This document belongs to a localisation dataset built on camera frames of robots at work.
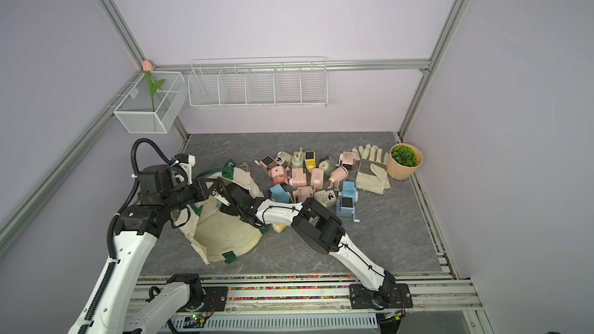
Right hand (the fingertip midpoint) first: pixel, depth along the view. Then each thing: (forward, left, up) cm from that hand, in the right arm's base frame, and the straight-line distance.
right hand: (227, 192), depth 93 cm
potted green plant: (+12, -73, +4) cm, 74 cm away
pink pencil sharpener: (+14, -15, +2) cm, 20 cm away
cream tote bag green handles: (-14, +3, -7) cm, 16 cm away
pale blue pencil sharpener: (-8, -47, +1) cm, 47 cm away
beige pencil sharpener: (+18, -22, -1) cm, 28 cm away
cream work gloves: (+12, -62, -6) cm, 63 cm away
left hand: (-8, -3, +20) cm, 21 cm away
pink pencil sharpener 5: (0, -31, -1) cm, 31 cm away
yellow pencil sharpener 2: (-14, -21, -2) cm, 26 cm away
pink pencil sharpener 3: (+8, -29, -1) cm, 30 cm away
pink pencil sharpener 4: (+6, -37, +1) cm, 37 cm away
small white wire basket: (+13, +24, +30) cm, 41 cm away
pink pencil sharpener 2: (+9, -20, 0) cm, 22 cm away
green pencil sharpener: (+16, -28, +1) cm, 32 cm away
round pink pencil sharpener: (+7, -45, +1) cm, 46 cm away
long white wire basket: (+40, -12, +24) cm, 48 cm away
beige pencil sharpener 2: (-2, -40, -2) cm, 41 cm away
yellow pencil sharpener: (+17, -33, +1) cm, 37 cm away
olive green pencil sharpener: (+12, -41, +1) cm, 43 cm away
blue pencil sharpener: (+1, -50, -1) cm, 50 cm away
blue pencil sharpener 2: (0, -21, -1) cm, 22 cm away
